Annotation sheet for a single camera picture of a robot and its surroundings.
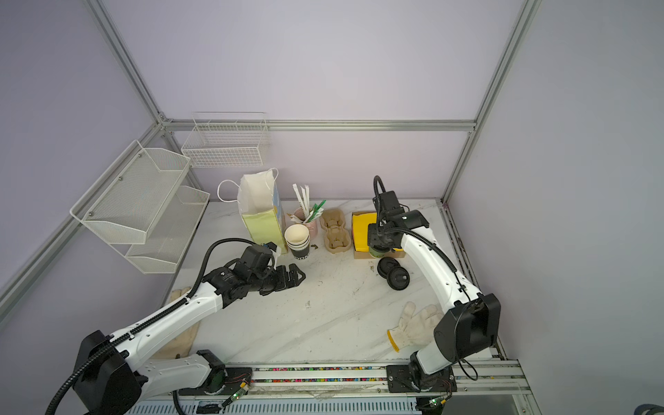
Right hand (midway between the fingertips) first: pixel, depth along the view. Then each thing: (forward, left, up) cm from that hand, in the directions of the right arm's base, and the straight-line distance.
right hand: (380, 235), depth 82 cm
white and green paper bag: (+21, +46, -9) cm, 52 cm away
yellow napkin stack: (+18, +5, -19) cm, 27 cm away
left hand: (-14, +28, -6) cm, 31 cm away
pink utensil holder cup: (+13, +24, -10) cm, 29 cm away
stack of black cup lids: (-5, -7, -18) cm, 20 cm away
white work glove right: (-23, -12, -21) cm, 33 cm away
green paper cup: (-2, 0, -9) cm, 9 cm away
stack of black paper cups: (+7, +30, -11) cm, 32 cm away
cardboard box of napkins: (+5, -8, -18) cm, 21 cm away
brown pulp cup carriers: (+12, +15, -18) cm, 26 cm away
